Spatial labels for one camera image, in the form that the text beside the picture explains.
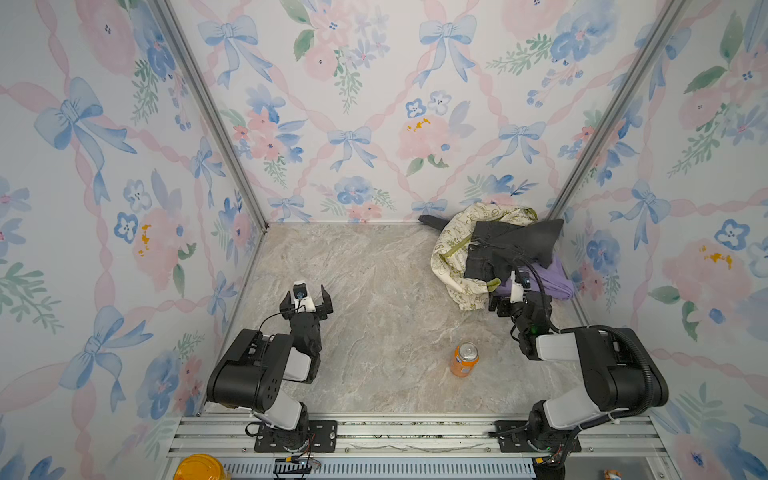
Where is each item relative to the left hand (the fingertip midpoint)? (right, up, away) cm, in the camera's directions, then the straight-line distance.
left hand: (307, 287), depth 88 cm
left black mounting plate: (+6, -35, -15) cm, 38 cm away
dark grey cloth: (+60, +12, +12) cm, 62 cm away
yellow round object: (-15, -34, -26) cm, 46 cm away
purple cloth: (+79, +1, +10) cm, 79 cm away
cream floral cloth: (+44, +11, +10) cm, 47 cm away
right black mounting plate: (+54, -35, -15) cm, 66 cm away
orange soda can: (+44, -16, -12) cm, 48 cm away
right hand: (+61, 0, +6) cm, 62 cm away
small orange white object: (+75, -40, -20) cm, 87 cm away
